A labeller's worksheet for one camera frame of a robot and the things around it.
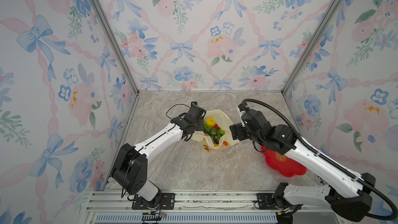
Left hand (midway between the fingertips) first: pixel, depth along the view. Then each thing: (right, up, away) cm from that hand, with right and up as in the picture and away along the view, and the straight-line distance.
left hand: (200, 121), depth 86 cm
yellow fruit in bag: (+6, -1, +11) cm, 13 cm away
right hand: (+18, 0, -15) cm, 23 cm away
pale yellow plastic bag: (+3, -9, -8) cm, 12 cm away
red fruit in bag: (+10, -4, +6) cm, 12 cm away
